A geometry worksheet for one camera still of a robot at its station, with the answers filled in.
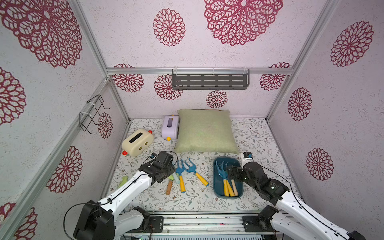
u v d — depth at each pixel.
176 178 0.87
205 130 1.03
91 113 0.78
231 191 0.82
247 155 0.69
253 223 0.73
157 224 0.73
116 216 0.43
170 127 1.03
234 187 0.84
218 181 0.87
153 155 0.77
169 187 0.85
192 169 0.93
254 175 0.58
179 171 0.92
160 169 0.60
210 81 1.00
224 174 0.86
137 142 0.95
